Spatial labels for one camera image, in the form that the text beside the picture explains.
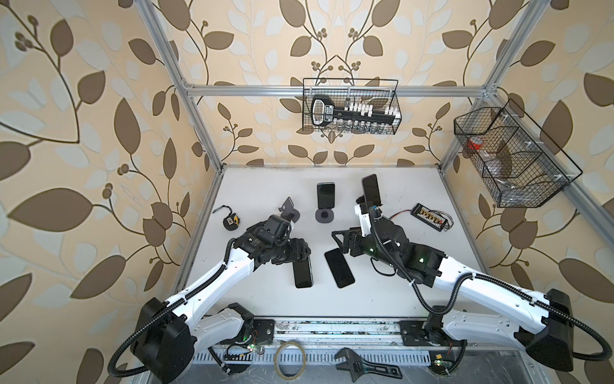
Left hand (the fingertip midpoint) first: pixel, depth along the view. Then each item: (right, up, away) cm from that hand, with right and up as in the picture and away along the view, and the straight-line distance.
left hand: (305, 251), depth 79 cm
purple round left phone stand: (-8, +12, +18) cm, 23 cm away
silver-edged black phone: (+12, -8, +8) cm, 17 cm away
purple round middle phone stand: (+7, +10, +23) cm, 26 cm away
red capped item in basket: (+63, +38, +8) cm, 74 cm away
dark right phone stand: (+23, +17, +21) cm, 35 cm away
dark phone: (-1, -7, -1) cm, 7 cm away
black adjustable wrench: (+15, -30, -11) cm, 36 cm away
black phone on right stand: (+26, +21, +17) cm, 38 cm away
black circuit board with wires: (+52, +9, +22) cm, 57 cm away
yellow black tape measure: (-32, +8, +20) cm, 38 cm away
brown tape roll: (-7, -27, -12) cm, 30 cm away
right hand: (+11, +7, -8) cm, 15 cm away
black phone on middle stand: (+8, +19, +15) cm, 25 cm away
